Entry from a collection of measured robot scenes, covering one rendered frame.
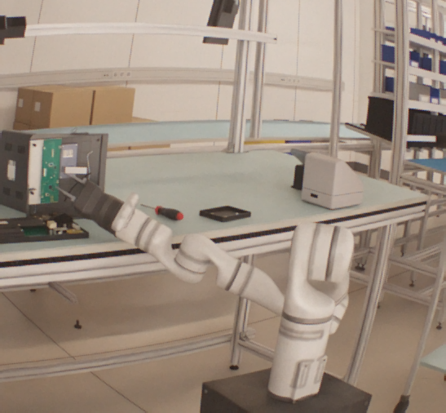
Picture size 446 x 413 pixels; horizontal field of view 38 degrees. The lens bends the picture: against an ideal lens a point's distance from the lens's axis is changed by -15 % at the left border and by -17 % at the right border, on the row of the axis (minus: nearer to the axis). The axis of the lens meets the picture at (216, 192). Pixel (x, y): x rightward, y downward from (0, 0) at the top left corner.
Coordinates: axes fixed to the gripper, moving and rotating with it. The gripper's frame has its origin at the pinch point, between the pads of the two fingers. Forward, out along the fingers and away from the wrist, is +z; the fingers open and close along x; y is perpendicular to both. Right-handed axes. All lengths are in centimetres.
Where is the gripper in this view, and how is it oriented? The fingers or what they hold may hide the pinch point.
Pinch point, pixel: (59, 179)
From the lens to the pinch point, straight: 161.8
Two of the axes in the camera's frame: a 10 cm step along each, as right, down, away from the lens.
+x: 4.7, -8.0, 3.8
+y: -0.5, 4.0, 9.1
